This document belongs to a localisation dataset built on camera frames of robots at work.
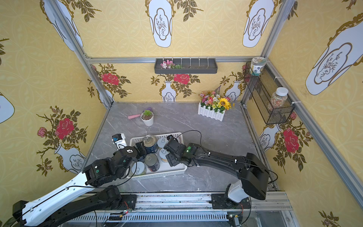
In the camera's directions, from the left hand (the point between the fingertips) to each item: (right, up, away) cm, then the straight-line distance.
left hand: (132, 144), depth 73 cm
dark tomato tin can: (+9, -11, +5) cm, 15 cm away
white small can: (+1, -15, +7) cm, 16 cm away
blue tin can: (+7, -2, +12) cm, 13 cm away
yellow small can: (+12, -2, +17) cm, 21 cm away
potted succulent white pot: (+1, +13, +27) cm, 30 cm away
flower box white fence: (+47, +22, +25) cm, 57 cm away
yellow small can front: (+14, -8, +12) cm, 20 cm away
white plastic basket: (+15, -18, +13) cm, 27 cm away
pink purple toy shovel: (-3, +20, +44) cm, 49 cm away
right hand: (+22, -6, +9) cm, 25 cm away
